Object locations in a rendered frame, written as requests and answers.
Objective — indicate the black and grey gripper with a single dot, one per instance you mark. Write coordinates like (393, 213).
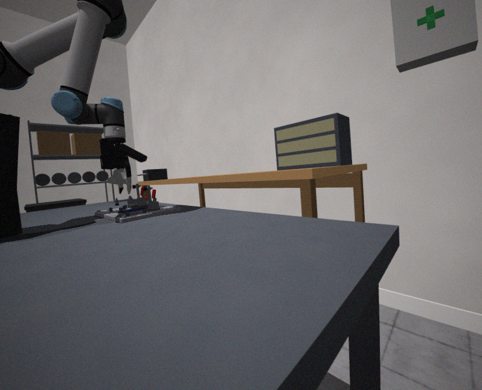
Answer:
(120, 161)

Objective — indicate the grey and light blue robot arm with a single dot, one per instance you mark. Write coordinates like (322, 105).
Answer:
(81, 34)

